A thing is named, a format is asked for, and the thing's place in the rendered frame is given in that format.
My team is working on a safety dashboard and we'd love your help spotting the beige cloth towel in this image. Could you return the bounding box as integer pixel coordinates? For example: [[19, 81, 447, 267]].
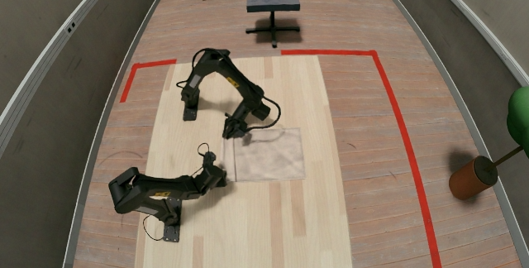
[[220, 127, 307, 183]]

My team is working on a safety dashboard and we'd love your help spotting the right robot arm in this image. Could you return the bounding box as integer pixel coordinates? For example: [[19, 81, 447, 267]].
[[108, 151, 223, 242]]

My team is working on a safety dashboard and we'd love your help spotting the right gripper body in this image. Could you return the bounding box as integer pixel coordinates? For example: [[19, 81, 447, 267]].
[[202, 155, 227, 189]]

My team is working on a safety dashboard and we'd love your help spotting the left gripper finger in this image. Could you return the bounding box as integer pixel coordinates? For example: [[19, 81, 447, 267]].
[[226, 127, 236, 140], [222, 119, 233, 137]]

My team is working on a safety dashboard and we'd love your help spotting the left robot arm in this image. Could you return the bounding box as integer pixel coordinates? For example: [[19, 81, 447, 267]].
[[180, 49, 271, 121]]

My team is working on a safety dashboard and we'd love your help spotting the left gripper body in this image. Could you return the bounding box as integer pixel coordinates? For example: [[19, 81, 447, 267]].
[[224, 106, 249, 132]]

